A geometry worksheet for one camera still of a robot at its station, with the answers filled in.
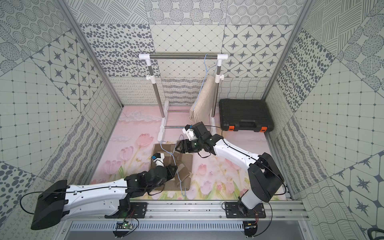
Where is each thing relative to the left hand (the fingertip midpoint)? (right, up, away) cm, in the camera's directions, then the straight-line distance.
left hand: (179, 162), depth 77 cm
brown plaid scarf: (+1, -3, +13) cm, 13 cm away
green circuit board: (-26, -28, -7) cm, 39 cm away
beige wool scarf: (+12, +28, +7) cm, 31 cm away
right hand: (0, +6, +3) cm, 6 cm away
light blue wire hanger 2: (-3, -2, +2) cm, 4 cm away
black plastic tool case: (+47, +26, +36) cm, 64 cm away
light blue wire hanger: (+14, +51, +28) cm, 60 cm away
